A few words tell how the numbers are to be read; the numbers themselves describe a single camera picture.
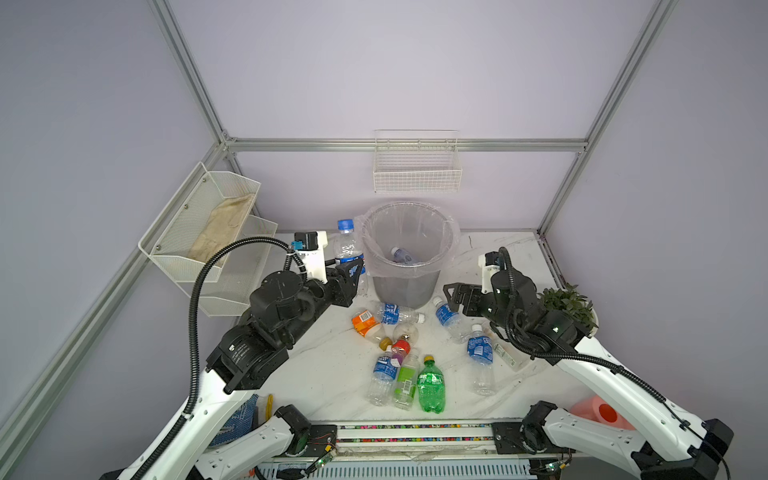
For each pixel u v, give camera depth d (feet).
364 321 3.05
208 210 2.71
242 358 1.28
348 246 1.80
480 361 2.74
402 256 3.41
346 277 1.66
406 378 2.57
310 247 1.53
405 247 3.42
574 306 2.51
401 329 2.96
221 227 2.64
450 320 2.99
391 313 2.96
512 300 1.64
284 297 1.27
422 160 3.12
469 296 2.02
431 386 2.60
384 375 2.68
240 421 2.50
